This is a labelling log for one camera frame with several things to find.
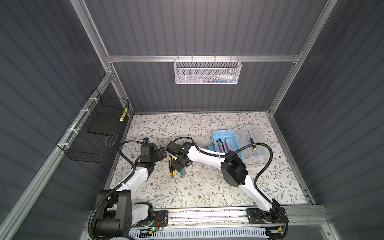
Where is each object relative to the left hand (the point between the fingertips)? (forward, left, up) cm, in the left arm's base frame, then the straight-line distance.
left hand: (156, 151), depth 90 cm
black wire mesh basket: (-1, +28, +20) cm, 34 cm away
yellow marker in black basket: (+12, +15, +20) cm, 28 cm away
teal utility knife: (-12, -16, -7) cm, 20 cm away
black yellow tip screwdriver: (-5, -58, +6) cm, 58 cm away
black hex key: (+7, -43, -6) cm, 44 cm away
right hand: (-7, -14, -8) cm, 18 cm away
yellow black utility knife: (-10, -9, -6) cm, 15 cm away
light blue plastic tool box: (+9, -45, -6) cm, 46 cm away
